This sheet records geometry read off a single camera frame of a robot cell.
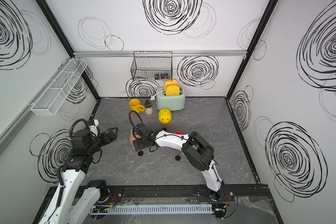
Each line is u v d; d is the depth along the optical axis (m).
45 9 0.72
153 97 1.03
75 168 0.50
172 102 1.02
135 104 1.05
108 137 0.66
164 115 0.99
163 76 0.88
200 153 0.50
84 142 0.55
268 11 0.74
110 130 0.68
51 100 0.73
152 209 0.96
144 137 0.69
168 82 1.00
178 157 0.87
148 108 1.03
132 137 0.85
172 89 0.99
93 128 0.66
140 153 0.89
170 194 0.75
